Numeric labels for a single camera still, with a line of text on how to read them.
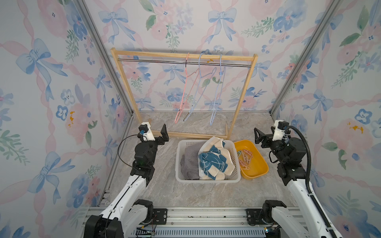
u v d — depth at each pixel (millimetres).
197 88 1099
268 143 651
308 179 478
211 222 733
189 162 780
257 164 897
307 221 443
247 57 586
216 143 856
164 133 689
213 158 738
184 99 1170
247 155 950
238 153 950
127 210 469
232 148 892
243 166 897
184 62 612
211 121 1148
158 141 678
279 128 617
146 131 619
